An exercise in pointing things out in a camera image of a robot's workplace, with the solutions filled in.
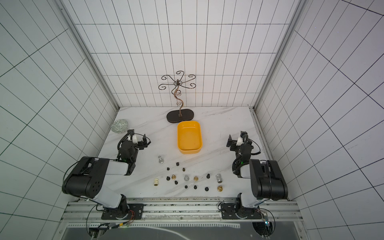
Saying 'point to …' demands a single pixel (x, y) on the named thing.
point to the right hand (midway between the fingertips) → (240, 134)
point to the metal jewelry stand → (181, 115)
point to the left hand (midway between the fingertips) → (137, 136)
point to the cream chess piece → (156, 182)
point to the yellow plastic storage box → (189, 137)
